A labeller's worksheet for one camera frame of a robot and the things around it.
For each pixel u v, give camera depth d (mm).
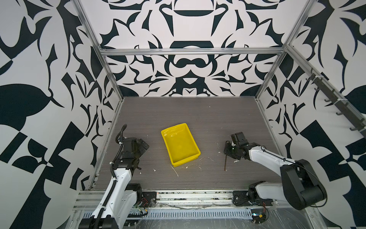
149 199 736
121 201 486
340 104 591
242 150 656
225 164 868
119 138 759
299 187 425
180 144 933
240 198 743
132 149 647
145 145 775
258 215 714
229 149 811
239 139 722
